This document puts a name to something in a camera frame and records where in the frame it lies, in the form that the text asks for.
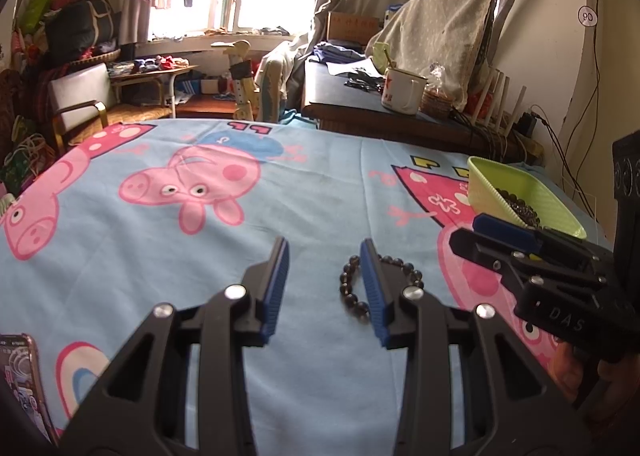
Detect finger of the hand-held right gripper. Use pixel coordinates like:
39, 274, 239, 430
449, 227, 606, 287
472, 213, 613, 267

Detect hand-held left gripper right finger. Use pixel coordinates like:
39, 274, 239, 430
359, 237, 588, 456

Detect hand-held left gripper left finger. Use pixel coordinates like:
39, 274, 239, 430
60, 236, 291, 456

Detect large dark bead bracelet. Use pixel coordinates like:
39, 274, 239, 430
494, 187, 544, 230

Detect small black bead bracelet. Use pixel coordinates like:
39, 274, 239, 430
339, 253, 425, 325

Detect green plastic basket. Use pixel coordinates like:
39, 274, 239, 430
467, 156, 588, 240

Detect person's right hand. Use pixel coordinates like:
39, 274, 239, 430
555, 345, 640, 422

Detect white router with antennas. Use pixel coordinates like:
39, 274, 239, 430
469, 68, 529, 138

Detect cartoon pig printed blanket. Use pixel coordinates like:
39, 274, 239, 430
0, 119, 617, 452

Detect snack bag in wicker basket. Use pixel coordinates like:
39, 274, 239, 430
421, 63, 457, 120

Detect white enamel mug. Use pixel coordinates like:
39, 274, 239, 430
381, 67, 429, 116

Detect dark wooden desk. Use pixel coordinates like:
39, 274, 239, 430
302, 59, 544, 163

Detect cloth-covered monitor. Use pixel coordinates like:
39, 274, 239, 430
365, 0, 501, 112

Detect wooden animal toy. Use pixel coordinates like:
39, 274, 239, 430
210, 40, 256, 120

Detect white garment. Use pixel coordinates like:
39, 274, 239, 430
255, 40, 307, 122

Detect blue clothes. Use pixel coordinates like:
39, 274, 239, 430
314, 40, 367, 66

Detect cardboard box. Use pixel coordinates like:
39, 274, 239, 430
327, 11, 384, 43

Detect small wooden table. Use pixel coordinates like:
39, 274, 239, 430
110, 64, 201, 120

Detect smartphone with pink case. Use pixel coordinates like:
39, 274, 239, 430
0, 333, 59, 445

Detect chair with white back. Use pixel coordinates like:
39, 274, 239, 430
47, 62, 174, 148

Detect dark duffel bag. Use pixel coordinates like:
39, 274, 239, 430
45, 0, 122, 65

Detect black wall cable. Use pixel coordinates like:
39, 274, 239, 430
545, 0, 617, 219

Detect green bag with white cords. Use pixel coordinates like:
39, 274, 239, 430
0, 116, 56, 197

